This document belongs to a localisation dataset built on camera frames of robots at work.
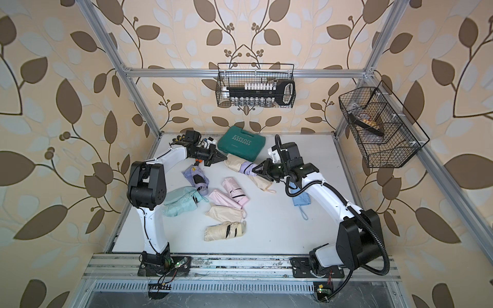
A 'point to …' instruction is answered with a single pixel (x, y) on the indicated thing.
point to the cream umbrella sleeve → (227, 214)
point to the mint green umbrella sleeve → (183, 194)
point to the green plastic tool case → (236, 141)
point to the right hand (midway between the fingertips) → (254, 171)
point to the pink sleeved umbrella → (235, 191)
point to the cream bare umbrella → (224, 230)
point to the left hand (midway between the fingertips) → (222, 154)
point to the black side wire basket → (388, 135)
